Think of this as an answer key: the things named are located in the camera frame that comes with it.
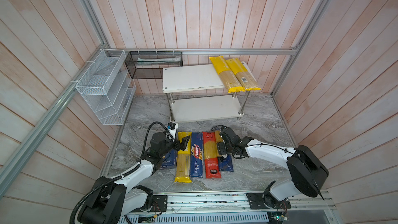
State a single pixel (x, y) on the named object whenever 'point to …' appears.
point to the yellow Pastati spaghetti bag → (183, 162)
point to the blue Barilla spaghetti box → (196, 156)
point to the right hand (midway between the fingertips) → (222, 146)
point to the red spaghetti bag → (211, 162)
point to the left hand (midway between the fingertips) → (183, 136)
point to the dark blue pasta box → (170, 161)
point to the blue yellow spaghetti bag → (225, 163)
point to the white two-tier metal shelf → (196, 93)
